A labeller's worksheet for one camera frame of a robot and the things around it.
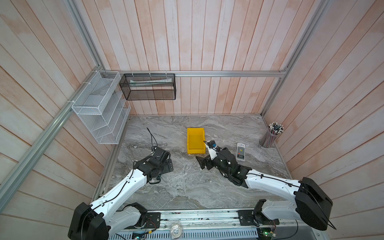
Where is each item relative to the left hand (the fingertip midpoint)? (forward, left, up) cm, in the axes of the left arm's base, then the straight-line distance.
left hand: (164, 169), depth 82 cm
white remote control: (+15, -48, -8) cm, 51 cm away
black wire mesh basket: (+55, +15, +16) cm, 59 cm away
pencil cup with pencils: (+23, -67, +8) cm, 71 cm away
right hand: (+7, -22, +6) cm, 24 cm away
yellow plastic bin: (+29, -19, -9) cm, 36 cm away
